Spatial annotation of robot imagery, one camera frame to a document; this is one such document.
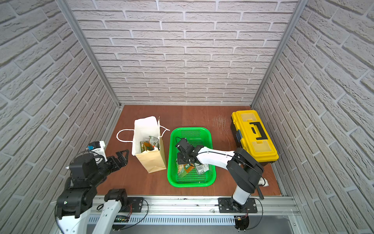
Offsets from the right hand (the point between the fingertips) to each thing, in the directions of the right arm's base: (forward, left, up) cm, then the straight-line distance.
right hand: (182, 158), depth 88 cm
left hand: (-4, +28, +23) cm, 36 cm away
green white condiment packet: (-7, -11, -1) cm, 13 cm away
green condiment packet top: (+7, +19, +8) cm, 22 cm away
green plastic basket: (+15, -13, 0) cm, 20 cm away
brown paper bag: (+12, +22, +6) cm, 26 cm away
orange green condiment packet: (-6, -4, -1) cm, 7 cm away
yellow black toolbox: (+4, -41, +13) cm, 43 cm away
